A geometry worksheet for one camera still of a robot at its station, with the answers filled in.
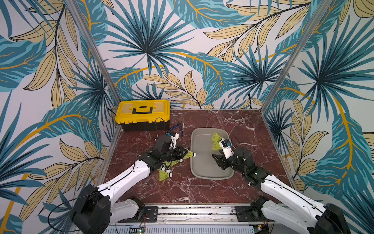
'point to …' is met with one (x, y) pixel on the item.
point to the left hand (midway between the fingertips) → (188, 153)
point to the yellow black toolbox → (143, 115)
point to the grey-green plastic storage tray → (205, 165)
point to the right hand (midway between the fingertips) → (216, 152)
